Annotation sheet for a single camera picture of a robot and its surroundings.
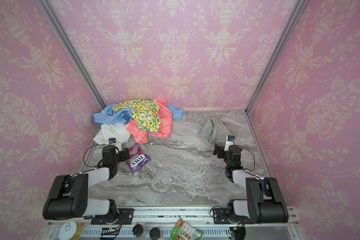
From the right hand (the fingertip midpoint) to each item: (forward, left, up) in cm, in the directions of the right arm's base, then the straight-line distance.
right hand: (224, 143), depth 91 cm
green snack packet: (-42, +27, -5) cm, 51 cm away
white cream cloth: (+15, +68, -2) cm, 70 cm away
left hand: (+1, +65, -3) cm, 65 cm away
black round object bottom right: (-44, 0, -11) cm, 45 cm away
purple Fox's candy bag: (-5, +53, -5) cm, 54 cm away
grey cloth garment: (+9, +4, 0) cm, 10 cm away
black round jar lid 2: (-43, +39, +1) cm, 58 cm away
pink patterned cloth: (+14, +37, -3) cm, 40 cm away
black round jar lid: (-42, +46, +1) cm, 62 cm away
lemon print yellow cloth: (+21, +49, +8) cm, 54 cm away
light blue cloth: (+27, +78, +1) cm, 82 cm away
